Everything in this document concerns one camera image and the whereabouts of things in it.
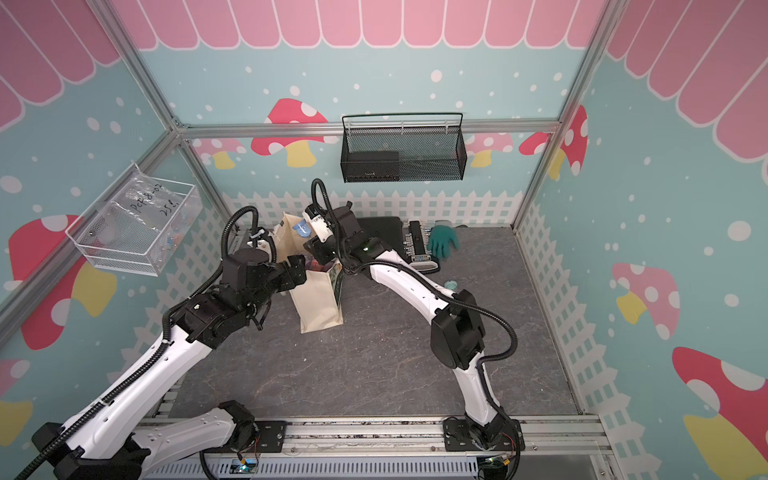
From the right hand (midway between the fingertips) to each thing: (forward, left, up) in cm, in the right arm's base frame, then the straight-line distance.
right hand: (310, 241), depth 81 cm
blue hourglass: (0, +1, +5) cm, 5 cm away
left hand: (-11, +2, +3) cm, 12 cm away
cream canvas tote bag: (-10, -1, -14) cm, 17 cm away
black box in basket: (+25, -16, +7) cm, 31 cm away
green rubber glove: (+21, -40, -24) cm, 51 cm away
